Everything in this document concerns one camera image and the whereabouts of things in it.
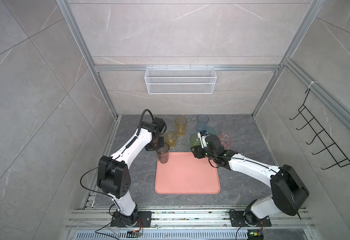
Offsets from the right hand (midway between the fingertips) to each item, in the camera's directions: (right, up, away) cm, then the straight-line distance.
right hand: (194, 147), depth 87 cm
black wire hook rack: (+56, -1, -29) cm, 63 cm away
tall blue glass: (+7, +17, +11) cm, 21 cm away
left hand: (-22, +1, -1) cm, 22 cm away
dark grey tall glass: (-18, -4, -1) cm, 19 cm away
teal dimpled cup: (+15, +10, +20) cm, 26 cm away
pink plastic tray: (-5, -17, +1) cm, 18 cm away
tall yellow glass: (-8, +15, +11) cm, 20 cm away
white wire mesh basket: (-8, +44, +13) cm, 47 cm away
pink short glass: (+24, +3, +14) cm, 28 cm away
